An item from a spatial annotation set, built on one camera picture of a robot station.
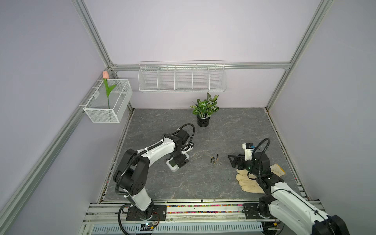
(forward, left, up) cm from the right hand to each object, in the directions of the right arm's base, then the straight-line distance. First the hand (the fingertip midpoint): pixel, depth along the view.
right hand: (233, 154), depth 85 cm
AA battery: (+1, +12, -8) cm, 15 cm away
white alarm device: (-4, +36, -4) cm, 37 cm away
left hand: (0, +33, -4) cm, 33 cm away
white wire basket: (+22, +71, +22) cm, 77 cm away
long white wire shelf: (+47, +31, +21) cm, 61 cm away
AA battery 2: (+2, +8, -9) cm, 12 cm away
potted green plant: (+23, +16, +14) cm, 32 cm away
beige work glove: (-14, -8, -8) cm, 18 cm away
